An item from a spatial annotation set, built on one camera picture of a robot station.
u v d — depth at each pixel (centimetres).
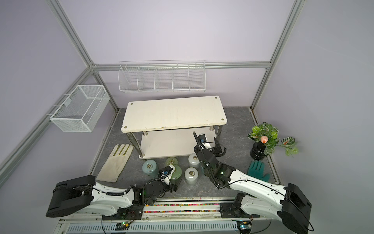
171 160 83
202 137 64
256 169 86
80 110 83
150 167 80
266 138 69
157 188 60
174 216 73
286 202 41
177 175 74
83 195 48
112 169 88
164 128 66
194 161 84
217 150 70
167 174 66
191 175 78
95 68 94
